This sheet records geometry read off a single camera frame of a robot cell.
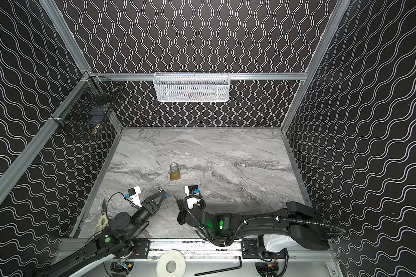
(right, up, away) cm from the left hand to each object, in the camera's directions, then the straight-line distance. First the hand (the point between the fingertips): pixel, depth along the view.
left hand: (168, 196), depth 71 cm
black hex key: (+30, -29, 0) cm, 41 cm away
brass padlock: (-3, +5, +28) cm, 28 cm away
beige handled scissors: (-33, -16, +11) cm, 38 cm away
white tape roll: (+1, -26, +3) cm, 26 cm away
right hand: (+4, -3, +1) cm, 5 cm away
